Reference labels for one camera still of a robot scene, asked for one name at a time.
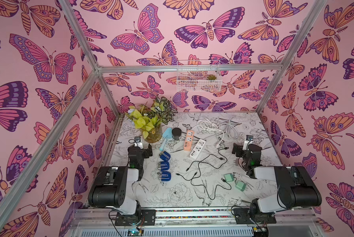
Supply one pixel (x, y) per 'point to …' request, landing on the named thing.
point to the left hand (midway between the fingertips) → (143, 143)
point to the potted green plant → (149, 118)
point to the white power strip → (197, 148)
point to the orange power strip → (189, 140)
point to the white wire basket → (192, 76)
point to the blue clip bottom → (165, 176)
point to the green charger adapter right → (241, 185)
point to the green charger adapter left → (229, 177)
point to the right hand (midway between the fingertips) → (243, 143)
